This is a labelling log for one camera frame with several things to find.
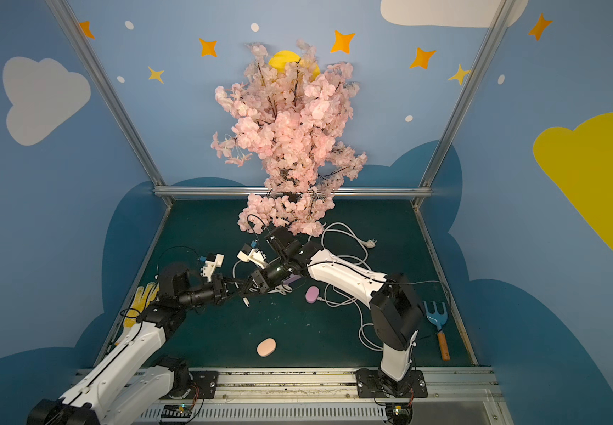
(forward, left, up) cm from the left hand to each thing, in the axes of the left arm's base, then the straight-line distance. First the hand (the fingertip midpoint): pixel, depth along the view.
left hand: (250, 281), depth 75 cm
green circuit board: (-30, +19, -21) cm, 41 cm away
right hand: (-3, 0, 0) cm, 3 cm away
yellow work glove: (0, +41, -18) cm, 45 cm away
